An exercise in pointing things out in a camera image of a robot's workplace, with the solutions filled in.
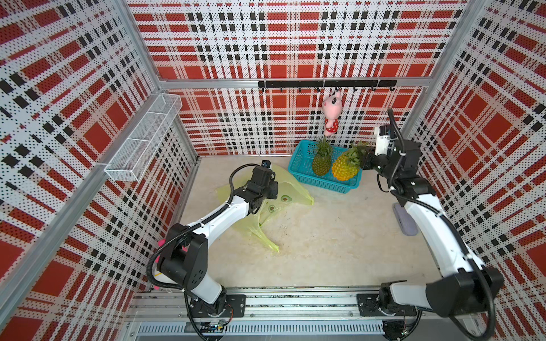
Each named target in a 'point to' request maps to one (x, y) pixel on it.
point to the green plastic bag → (288, 191)
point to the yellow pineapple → (346, 166)
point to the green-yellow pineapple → (322, 161)
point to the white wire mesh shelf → (136, 153)
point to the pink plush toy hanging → (332, 105)
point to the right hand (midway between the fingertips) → (361, 147)
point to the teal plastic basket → (301, 168)
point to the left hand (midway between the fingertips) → (274, 184)
